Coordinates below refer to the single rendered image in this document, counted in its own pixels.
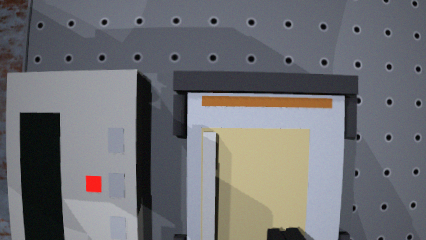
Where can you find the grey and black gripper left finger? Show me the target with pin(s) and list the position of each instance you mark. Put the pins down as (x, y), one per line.
(276, 234)

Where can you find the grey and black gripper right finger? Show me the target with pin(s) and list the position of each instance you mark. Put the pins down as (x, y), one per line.
(293, 234)

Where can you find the white comb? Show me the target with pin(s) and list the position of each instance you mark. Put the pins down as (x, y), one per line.
(209, 163)

